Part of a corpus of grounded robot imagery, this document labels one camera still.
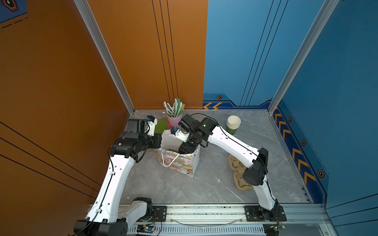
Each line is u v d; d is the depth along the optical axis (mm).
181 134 684
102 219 366
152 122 641
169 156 714
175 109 994
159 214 734
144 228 708
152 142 608
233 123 952
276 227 696
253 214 725
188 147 677
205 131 534
